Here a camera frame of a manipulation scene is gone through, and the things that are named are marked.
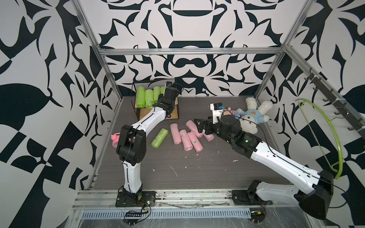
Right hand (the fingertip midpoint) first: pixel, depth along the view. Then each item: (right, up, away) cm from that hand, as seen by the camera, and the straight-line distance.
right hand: (201, 117), depth 72 cm
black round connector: (+28, -49, 0) cm, 57 cm away
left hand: (-22, +14, +20) cm, 33 cm away
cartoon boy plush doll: (+25, +2, +31) cm, 40 cm away
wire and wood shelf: (-16, +8, 0) cm, 18 cm away
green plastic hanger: (+54, -17, -15) cm, 58 cm away
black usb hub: (-34, -49, +1) cm, 60 cm away
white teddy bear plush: (+35, -2, +22) cm, 42 cm away
